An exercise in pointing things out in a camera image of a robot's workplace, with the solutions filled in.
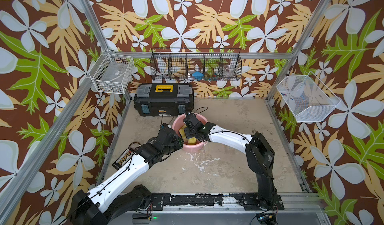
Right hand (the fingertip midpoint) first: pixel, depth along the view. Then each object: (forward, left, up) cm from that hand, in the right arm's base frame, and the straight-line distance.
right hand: (187, 128), depth 91 cm
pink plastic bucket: (-2, +5, +9) cm, 10 cm away
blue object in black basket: (+27, -7, +19) cm, 34 cm away
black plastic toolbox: (+17, +15, +8) cm, 25 cm away
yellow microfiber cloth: (-8, -3, 0) cm, 9 cm away
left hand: (-12, +1, +7) cm, 14 cm away
